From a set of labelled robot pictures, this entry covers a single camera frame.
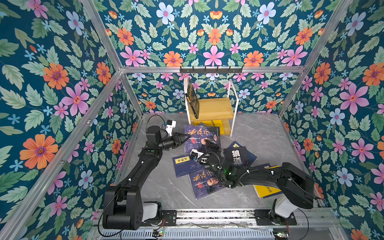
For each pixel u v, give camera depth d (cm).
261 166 92
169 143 71
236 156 93
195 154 68
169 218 74
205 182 84
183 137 76
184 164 91
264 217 72
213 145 72
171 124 75
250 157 95
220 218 75
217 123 108
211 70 93
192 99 80
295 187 42
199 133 80
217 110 98
